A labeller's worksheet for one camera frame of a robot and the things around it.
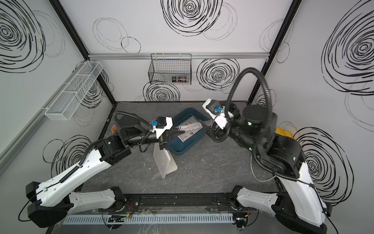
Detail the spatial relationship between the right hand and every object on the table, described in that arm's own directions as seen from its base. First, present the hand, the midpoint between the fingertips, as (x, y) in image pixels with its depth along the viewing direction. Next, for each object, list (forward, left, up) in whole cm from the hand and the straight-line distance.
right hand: (212, 110), depth 49 cm
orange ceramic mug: (+19, +59, -41) cm, 74 cm away
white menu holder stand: (-6, +21, -31) cm, 38 cm away
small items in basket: (+40, +16, -17) cm, 46 cm away
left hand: (-3, +10, -9) cm, 14 cm away
